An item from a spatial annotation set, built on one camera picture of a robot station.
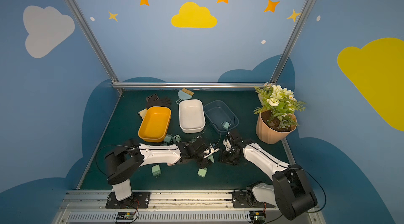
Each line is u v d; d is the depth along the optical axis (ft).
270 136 2.78
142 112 3.53
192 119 3.42
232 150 2.12
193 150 2.22
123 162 1.53
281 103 2.46
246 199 2.41
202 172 2.66
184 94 3.91
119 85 3.89
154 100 3.71
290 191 1.36
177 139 3.13
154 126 3.32
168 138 3.06
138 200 2.41
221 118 3.54
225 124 3.26
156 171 2.67
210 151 2.28
